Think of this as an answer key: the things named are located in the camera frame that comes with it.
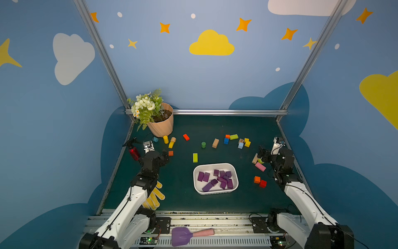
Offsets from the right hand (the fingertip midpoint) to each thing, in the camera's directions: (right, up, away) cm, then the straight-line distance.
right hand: (270, 146), depth 85 cm
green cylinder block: (-37, 0, +19) cm, 41 cm away
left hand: (-61, -2, -2) cm, 61 cm away
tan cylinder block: (-59, +3, +23) cm, 63 cm away
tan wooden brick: (-29, 0, +20) cm, 35 cm away
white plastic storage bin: (-30, -19, +5) cm, 36 cm away
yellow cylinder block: (-63, +3, +19) cm, 66 cm away
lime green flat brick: (-15, +4, +25) cm, 30 cm away
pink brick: (-1, -14, +11) cm, 17 cm away
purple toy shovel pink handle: (-48, -41, -13) cm, 65 cm away
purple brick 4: (-27, -19, +4) cm, 34 cm away
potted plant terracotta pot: (-63, +13, +13) cm, 66 cm away
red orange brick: (-49, +4, +23) cm, 54 cm away
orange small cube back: (-20, +5, +23) cm, 31 cm away
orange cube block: (-59, -6, +16) cm, 61 cm away
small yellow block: (-59, -1, +20) cm, 62 cm away
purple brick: (-39, -17, +5) cm, 43 cm away
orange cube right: (-6, -20, +4) cm, 21 cm away
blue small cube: (-21, +2, +20) cm, 29 cm away
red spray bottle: (-79, -4, +6) cm, 79 cm away
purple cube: (-26, -22, +1) cm, 34 cm away
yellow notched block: (-7, +1, +20) cm, 21 cm away
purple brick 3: (-35, -24, +2) cm, 42 cm away
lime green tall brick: (-42, -9, +14) cm, 45 cm away
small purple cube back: (-22, -17, +6) cm, 29 cm away
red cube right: (-4, -21, +1) cm, 22 cm away
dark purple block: (-31, -21, +3) cm, 38 cm away
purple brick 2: (-36, -19, +6) cm, 41 cm away
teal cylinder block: (-70, +3, +20) cm, 73 cm away
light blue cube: (-12, -1, +19) cm, 23 cm away
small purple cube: (-30, -16, +6) cm, 34 cm away
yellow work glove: (-64, -29, -5) cm, 71 cm away
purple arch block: (-26, -17, +6) cm, 31 cm away
